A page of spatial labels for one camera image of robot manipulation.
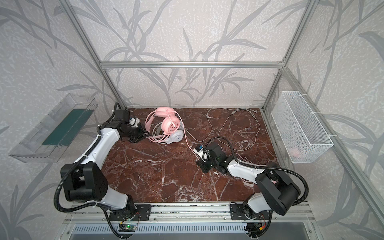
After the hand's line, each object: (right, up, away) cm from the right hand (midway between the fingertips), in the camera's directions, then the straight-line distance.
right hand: (197, 158), depth 87 cm
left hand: (-26, +18, -2) cm, 32 cm away
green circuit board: (-34, -29, -16) cm, 47 cm away
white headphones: (-20, +14, -10) cm, 26 cm away
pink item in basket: (+49, +6, -14) cm, 51 cm away
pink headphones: (-18, +21, -13) cm, 30 cm away
